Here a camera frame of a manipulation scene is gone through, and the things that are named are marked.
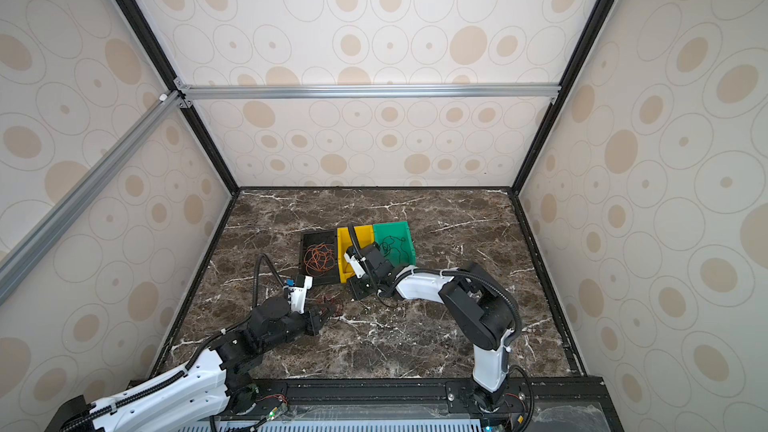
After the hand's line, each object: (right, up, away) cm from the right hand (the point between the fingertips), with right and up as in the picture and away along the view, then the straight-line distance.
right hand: (352, 284), depth 91 cm
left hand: (-1, -2, -14) cm, 14 cm away
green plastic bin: (+14, +12, +12) cm, 22 cm away
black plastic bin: (-17, +13, +15) cm, 26 cm away
